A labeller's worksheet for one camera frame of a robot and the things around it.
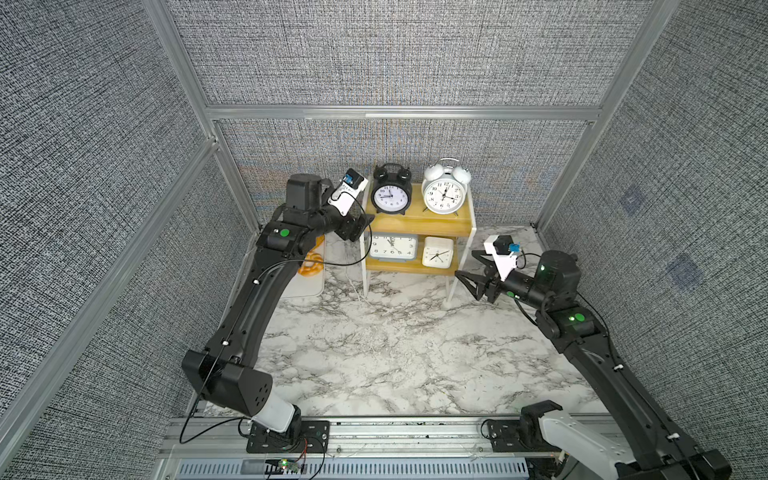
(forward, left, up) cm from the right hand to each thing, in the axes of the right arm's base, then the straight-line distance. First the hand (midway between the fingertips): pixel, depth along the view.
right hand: (469, 255), depth 68 cm
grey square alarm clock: (+13, +16, -13) cm, 24 cm away
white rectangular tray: (+13, +45, -34) cm, 58 cm away
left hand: (+12, +24, +5) cm, 27 cm away
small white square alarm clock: (+11, +4, -13) cm, 18 cm away
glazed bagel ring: (+19, +44, -32) cm, 58 cm away
